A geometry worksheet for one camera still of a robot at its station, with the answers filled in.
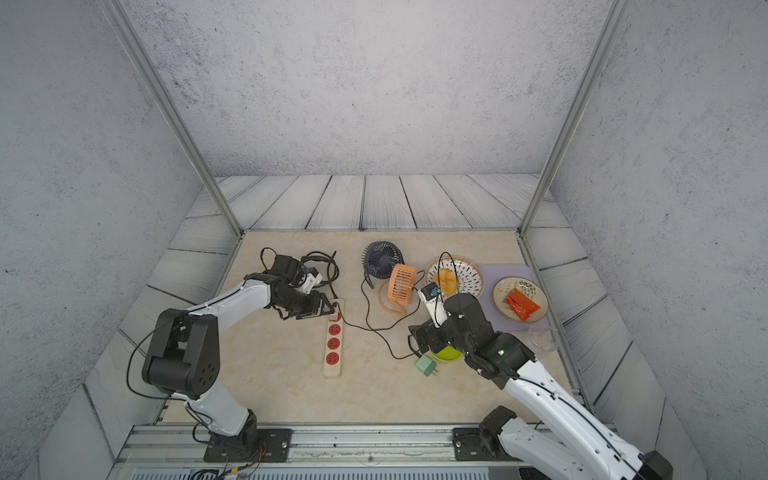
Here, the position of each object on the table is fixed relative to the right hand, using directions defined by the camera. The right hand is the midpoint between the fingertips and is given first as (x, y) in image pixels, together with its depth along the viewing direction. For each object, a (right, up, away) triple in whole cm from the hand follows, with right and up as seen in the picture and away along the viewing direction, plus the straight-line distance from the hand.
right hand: (428, 318), depth 74 cm
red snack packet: (+32, 0, +22) cm, 39 cm away
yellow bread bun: (+10, +6, +28) cm, 30 cm away
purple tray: (+26, +9, +33) cm, 43 cm away
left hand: (-27, -1, +16) cm, 32 cm away
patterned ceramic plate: (+18, +7, +31) cm, 36 cm away
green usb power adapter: (+1, -16, +11) cm, 19 cm away
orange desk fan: (-8, +3, +17) cm, 19 cm away
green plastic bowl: (+7, -12, +11) cm, 18 cm away
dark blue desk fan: (-13, +14, +27) cm, 33 cm away
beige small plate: (+37, +5, +28) cm, 46 cm away
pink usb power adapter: (-26, -3, +15) cm, 30 cm away
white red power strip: (-26, -10, +15) cm, 31 cm away
